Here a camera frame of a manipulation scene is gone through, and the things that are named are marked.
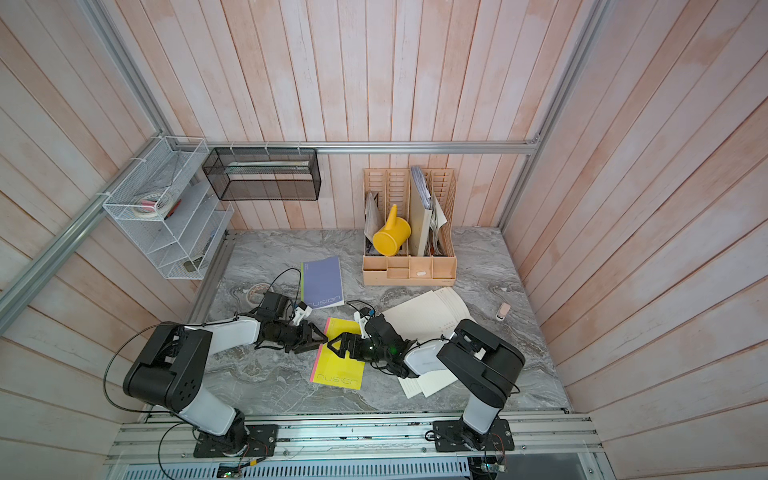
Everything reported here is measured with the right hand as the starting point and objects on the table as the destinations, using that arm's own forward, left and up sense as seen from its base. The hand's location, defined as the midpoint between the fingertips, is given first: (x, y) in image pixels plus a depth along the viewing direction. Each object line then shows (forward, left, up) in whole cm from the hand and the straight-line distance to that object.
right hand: (338, 347), depth 85 cm
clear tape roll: (+20, +32, -2) cm, 38 cm away
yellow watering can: (+32, -15, +12) cm, 37 cm away
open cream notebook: (+14, -30, -4) cm, 33 cm away
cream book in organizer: (+42, -25, +10) cm, 50 cm away
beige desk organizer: (+58, -13, +14) cm, 61 cm away
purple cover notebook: (+25, +9, -3) cm, 27 cm away
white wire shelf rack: (+18, +41, +27) cm, 52 cm away
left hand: (+1, +5, -2) cm, 6 cm away
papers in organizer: (+37, -31, +16) cm, 51 cm away
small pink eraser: (+15, -52, -2) cm, 54 cm away
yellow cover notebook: (-5, +2, -5) cm, 7 cm away
